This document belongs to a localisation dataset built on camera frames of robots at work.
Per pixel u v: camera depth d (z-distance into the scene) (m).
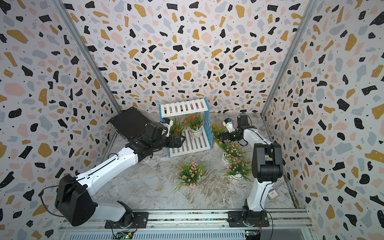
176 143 0.73
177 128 0.95
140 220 0.73
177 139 0.72
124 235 0.70
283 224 0.75
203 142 1.03
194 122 0.95
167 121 0.72
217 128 0.96
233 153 0.80
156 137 0.63
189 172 0.76
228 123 0.90
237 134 0.75
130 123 1.11
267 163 0.52
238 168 0.80
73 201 0.40
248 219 0.67
